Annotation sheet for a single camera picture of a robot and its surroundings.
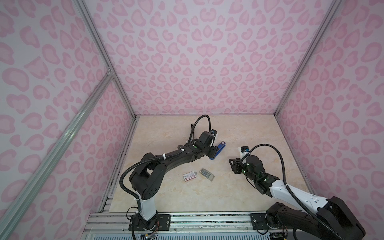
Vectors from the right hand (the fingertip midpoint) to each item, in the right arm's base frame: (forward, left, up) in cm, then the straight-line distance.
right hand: (232, 159), depth 85 cm
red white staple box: (-7, +25, -9) cm, 27 cm away
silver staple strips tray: (-5, +13, -10) cm, 17 cm away
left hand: (+8, +10, +1) cm, 13 cm away
